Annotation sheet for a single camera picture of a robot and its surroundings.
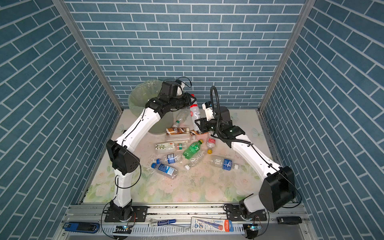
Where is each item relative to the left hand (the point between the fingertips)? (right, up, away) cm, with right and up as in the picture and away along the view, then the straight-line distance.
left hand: (196, 99), depth 81 cm
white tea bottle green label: (-18, -28, +13) cm, 36 cm away
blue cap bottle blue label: (-17, -40, +3) cm, 44 cm away
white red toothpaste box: (+7, -61, -10) cm, 63 cm away
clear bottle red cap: (-1, -8, -2) cm, 8 cm away
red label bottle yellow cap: (+9, -27, +18) cm, 34 cm away
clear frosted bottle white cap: (-12, -24, +21) cm, 34 cm away
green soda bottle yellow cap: (-2, -30, +13) cm, 33 cm away
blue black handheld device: (-49, -60, -15) cm, 79 cm away
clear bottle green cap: (-12, -8, +34) cm, 37 cm away
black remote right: (+44, -58, -12) cm, 74 cm away
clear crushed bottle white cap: (+1, -33, +12) cm, 36 cm away
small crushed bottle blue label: (-15, -35, +8) cm, 38 cm away
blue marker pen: (-15, -60, -11) cm, 63 cm away
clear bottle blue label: (+17, -37, +5) cm, 41 cm away
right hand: (0, -11, -2) cm, 11 cm away
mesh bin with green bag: (-39, +5, +18) cm, 43 cm away
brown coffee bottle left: (-13, -19, +21) cm, 31 cm away
